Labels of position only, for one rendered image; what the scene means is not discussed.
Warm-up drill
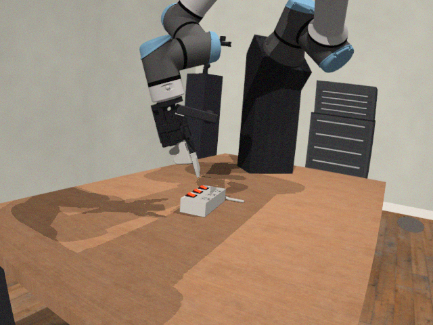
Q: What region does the white power strip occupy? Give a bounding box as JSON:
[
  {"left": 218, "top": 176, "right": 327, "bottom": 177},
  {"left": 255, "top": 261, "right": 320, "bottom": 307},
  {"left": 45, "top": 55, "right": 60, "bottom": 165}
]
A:
[{"left": 180, "top": 185, "right": 244, "bottom": 217}]

